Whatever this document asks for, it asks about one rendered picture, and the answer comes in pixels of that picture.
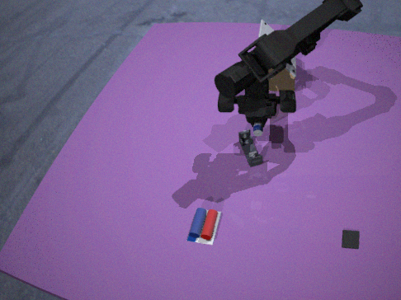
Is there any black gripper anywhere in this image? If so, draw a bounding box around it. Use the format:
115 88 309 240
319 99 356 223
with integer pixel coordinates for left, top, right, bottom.
218 80 296 114

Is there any blue and silver battery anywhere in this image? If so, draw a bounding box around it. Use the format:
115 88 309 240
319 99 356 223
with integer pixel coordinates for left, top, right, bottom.
253 123 263 136

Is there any dark grey flat square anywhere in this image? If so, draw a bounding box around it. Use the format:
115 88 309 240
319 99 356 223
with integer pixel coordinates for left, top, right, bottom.
342 229 360 249

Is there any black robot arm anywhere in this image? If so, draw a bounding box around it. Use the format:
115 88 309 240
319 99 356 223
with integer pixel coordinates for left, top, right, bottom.
215 0 363 123

